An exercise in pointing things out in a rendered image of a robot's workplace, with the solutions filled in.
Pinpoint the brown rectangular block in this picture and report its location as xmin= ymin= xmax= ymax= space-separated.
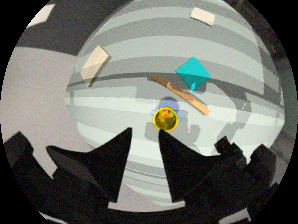
xmin=152 ymin=73 xmax=210 ymax=116

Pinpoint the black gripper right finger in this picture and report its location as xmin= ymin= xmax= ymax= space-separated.
xmin=158 ymin=129 xmax=242 ymax=202

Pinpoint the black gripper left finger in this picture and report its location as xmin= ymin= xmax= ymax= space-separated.
xmin=45 ymin=127 xmax=133 ymax=204

